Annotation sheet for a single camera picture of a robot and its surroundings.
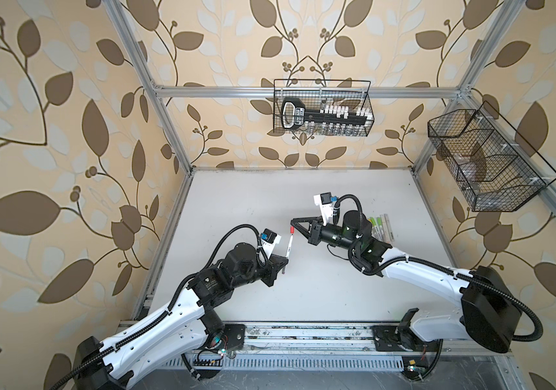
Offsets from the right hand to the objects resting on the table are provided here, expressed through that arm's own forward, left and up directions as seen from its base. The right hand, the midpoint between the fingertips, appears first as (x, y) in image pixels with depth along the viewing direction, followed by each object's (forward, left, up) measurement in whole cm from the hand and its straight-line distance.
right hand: (292, 224), depth 71 cm
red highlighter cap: (-1, 0, -2) cm, 2 cm away
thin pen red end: (-4, +1, -5) cm, 7 cm away
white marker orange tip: (+13, -39, -25) cm, 48 cm away
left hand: (-8, +1, -7) cm, 11 cm away
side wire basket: (+13, -62, +9) cm, 64 cm away
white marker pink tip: (+9, -40, -25) cm, 48 cm away
